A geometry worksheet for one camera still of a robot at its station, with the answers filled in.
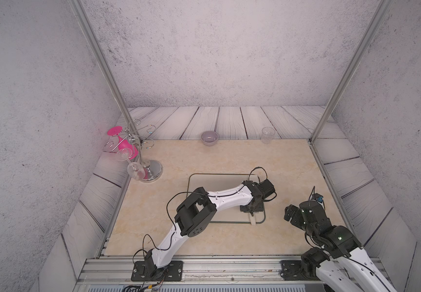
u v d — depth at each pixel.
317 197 0.68
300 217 0.60
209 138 1.19
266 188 0.71
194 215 0.52
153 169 1.05
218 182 0.99
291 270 0.73
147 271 0.63
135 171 0.89
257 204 0.74
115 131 0.89
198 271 0.75
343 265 0.49
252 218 0.85
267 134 1.20
